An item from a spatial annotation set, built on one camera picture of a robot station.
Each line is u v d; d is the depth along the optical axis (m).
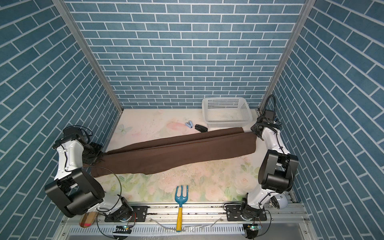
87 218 0.69
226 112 1.20
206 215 0.75
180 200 0.77
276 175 0.47
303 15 0.73
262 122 0.71
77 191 0.44
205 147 0.92
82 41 0.82
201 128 1.08
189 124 1.10
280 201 0.71
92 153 0.67
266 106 0.72
